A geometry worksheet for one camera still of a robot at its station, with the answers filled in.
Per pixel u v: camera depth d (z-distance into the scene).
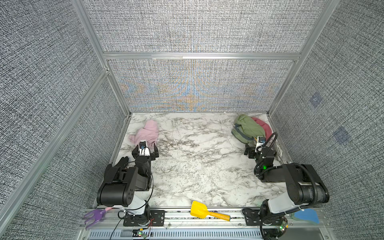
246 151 0.86
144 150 0.75
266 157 0.69
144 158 0.73
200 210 0.76
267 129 1.01
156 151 0.83
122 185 0.47
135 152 0.79
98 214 0.75
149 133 0.98
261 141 0.79
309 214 0.74
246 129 0.98
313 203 0.44
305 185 0.46
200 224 0.73
